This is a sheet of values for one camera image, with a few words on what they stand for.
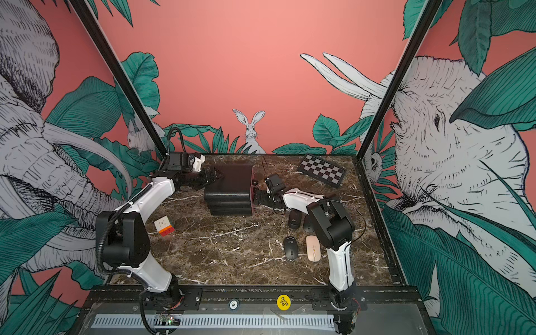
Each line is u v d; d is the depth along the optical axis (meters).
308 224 0.91
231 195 0.82
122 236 0.46
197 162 0.83
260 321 0.70
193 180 0.77
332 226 0.53
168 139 1.14
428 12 0.70
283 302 0.73
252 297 0.75
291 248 0.86
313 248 0.84
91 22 0.72
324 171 1.11
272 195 0.78
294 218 0.93
